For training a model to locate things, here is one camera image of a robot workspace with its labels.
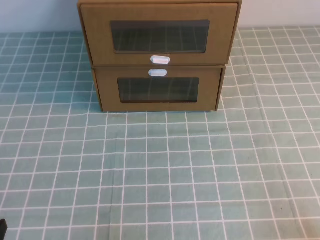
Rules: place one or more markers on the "cyan checkered tablecloth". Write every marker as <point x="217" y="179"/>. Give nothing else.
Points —
<point x="249" y="171"/>

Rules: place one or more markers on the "brown cardboard shoebox shell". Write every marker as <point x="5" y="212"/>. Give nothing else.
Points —
<point x="154" y="65"/>

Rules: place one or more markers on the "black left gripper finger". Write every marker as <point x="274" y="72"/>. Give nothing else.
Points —
<point x="3" y="226"/>

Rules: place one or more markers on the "brown cardboard drawer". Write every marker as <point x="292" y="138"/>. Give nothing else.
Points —
<point x="159" y="89"/>
<point x="168" y="32"/>

